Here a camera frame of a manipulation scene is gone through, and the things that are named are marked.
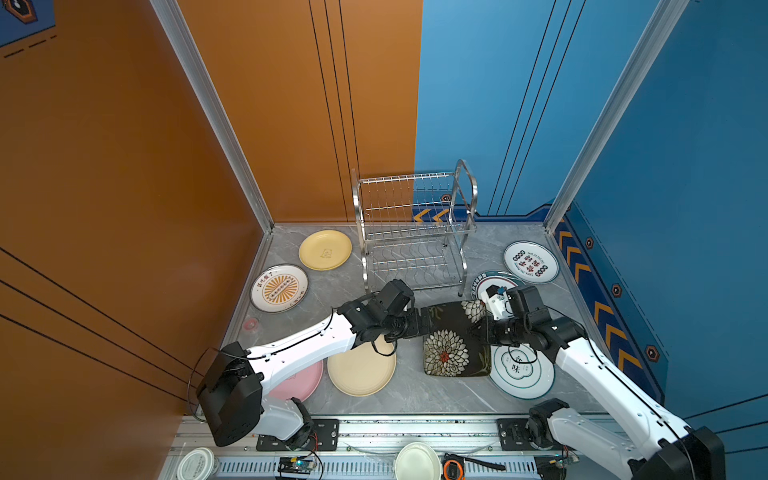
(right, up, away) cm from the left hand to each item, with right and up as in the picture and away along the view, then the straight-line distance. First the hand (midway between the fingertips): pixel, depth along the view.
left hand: (427, 325), depth 77 cm
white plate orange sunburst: (-48, +7, +24) cm, 54 cm away
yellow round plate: (-35, +20, +35) cm, 53 cm away
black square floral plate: (+8, -5, +1) cm, 10 cm away
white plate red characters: (+42, +15, +31) cm, 54 cm away
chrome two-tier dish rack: (-4, +26, +2) cm, 26 cm away
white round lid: (-51, -27, -13) cm, 60 cm away
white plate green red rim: (+28, +10, +25) cm, 39 cm away
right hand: (+10, -2, +1) cm, 11 cm away
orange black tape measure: (+5, -29, -10) cm, 31 cm away
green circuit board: (-32, -32, -7) cm, 46 cm away
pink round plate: (-34, -17, +3) cm, 38 cm away
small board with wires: (+29, -31, -8) cm, 43 cm away
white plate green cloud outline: (+27, -15, +6) cm, 31 cm away
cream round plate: (-17, -13, +4) cm, 22 cm away
